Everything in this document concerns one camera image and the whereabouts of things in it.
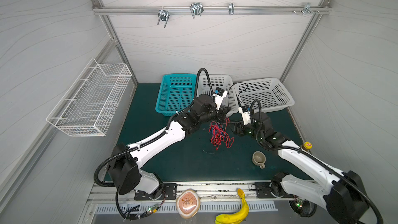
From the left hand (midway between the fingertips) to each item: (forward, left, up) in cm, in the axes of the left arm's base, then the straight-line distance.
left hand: (233, 106), depth 71 cm
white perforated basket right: (+35, -36, -28) cm, 58 cm away
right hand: (+1, -2, -12) cm, 12 cm away
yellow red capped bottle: (-14, -34, -11) cm, 38 cm away
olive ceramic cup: (-14, -17, -28) cm, 36 cm away
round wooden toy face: (-36, +20, -25) cm, 48 cm away
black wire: (+19, -8, -19) cm, 28 cm away
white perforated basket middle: (+40, -1, -23) cm, 46 cm away
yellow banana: (-40, -1, -22) cm, 46 cm away
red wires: (-6, +5, -18) cm, 20 cm away
